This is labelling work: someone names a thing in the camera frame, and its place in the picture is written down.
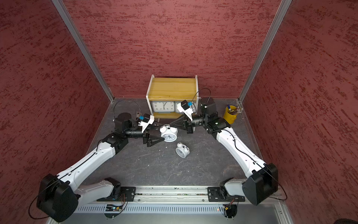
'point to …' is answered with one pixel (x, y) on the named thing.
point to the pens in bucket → (237, 110)
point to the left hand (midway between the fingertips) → (162, 134)
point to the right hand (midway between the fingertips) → (171, 127)
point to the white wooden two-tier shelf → (172, 89)
